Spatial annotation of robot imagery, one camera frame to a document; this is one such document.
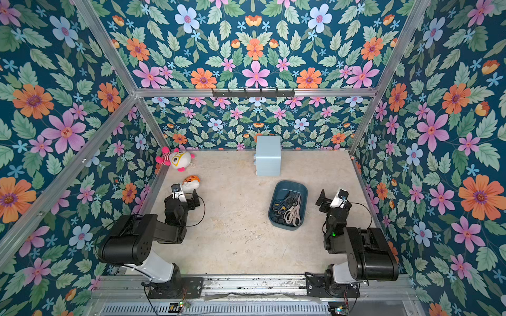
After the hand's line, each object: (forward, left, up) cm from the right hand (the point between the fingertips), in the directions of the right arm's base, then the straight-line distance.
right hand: (334, 191), depth 87 cm
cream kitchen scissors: (-9, +20, -8) cm, 23 cm away
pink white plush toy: (+21, +79, -4) cm, 82 cm away
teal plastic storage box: (-2, +20, -10) cm, 22 cm away
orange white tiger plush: (+7, +70, -5) cm, 70 cm away
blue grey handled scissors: (-4, +24, -8) cm, 25 cm away
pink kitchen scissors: (-10, +17, -9) cm, 21 cm away
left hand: (+1, +70, -2) cm, 70 cm away
